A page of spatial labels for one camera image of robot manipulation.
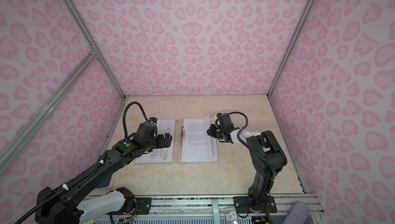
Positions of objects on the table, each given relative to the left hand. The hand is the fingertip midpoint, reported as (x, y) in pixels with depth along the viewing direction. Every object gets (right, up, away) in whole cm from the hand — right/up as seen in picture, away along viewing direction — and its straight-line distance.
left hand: (165, 135), depth 80 cm
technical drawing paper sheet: (-5, -13, +11) cm, 18 cm away
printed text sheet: (+16, -9, +15) cm, 23 cm away
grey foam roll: (+61, -33, -12) cm, 71 cm away
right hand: (+22, +1, +14) cm, 26 cm away
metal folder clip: (+7, -2, +18) cm, 19 cm away
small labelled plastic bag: (+32, -34, -11) cm, 48 cm away
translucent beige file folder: (+4, -15, +10) cm, 18 cm away
